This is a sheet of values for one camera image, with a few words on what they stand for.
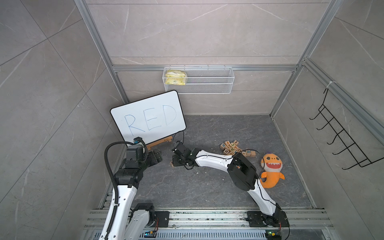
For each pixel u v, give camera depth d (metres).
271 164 0.84
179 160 0.80
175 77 0.88
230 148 0.98
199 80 1.00
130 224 0.55
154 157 0.66
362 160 0.58
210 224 0.73
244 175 0.54
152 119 0.92
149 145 0.97
